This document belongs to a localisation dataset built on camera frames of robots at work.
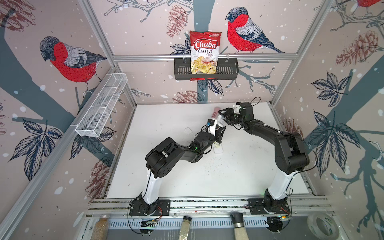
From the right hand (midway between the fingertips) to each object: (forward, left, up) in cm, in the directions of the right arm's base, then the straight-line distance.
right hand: (217, 115), depth 93 cm
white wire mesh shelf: (+10, +65, +17) cm, 68 cm away
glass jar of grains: (-59, +53, -11) cm, 80 cm away
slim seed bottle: (-57, +16, -13) cm, 60 cm away
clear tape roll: (-52, -50, -20) cm, 75 cm away
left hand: (-11, -4, +2) cm, 12 cm away
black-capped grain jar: (-56, -9, -14) cm, 59 cm away
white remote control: (-4, -2, 0) cm, 4 cm away
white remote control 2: (-14, -1, -16) cm, 21 cm away
